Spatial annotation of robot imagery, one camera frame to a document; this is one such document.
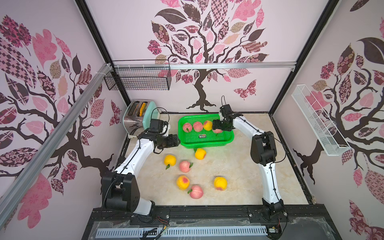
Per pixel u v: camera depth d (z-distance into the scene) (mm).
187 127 1037
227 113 827
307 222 724
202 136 1065
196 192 760
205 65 969
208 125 1045
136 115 957
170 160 888
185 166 854
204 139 1041
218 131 999
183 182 791
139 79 1219
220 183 794
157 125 670
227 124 793
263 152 600
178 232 699
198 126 1041
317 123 794
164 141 764
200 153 918
